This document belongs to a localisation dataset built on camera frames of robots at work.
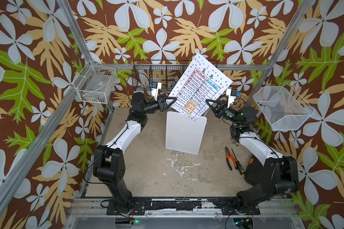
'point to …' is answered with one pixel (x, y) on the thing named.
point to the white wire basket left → (95, 84)
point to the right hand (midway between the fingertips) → (206, 103)
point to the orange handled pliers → (228, 154)
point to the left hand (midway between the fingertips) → (175, 97)
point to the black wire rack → (170, 73)
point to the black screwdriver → (241, 170)
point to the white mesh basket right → (283, 109)
